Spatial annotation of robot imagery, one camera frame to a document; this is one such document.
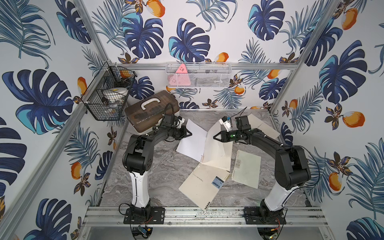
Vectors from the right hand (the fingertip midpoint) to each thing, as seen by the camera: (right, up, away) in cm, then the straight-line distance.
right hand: (216, 136), depth 91 cm
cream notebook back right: (+33, +9, +23) cm, 42 cm away
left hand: (-15, +3, +5) cm, 16 cm away
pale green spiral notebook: (+19, -20, 0) cm, 27 cm away
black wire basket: (-63, +21, -7) cm, 66 cm away
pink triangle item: (-21, +35, -2) cm, 41 cm away
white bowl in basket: (-55, +23, -11) cm, 61 cm away
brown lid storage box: (-43, +12, +1) cm, 45 cm away
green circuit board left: (-37, -45, -18) cm, 62 cm away
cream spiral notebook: (-9, -7, +7) cm, 13 cm away
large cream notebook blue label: (-8, -27, -7) cm, 29 cm away
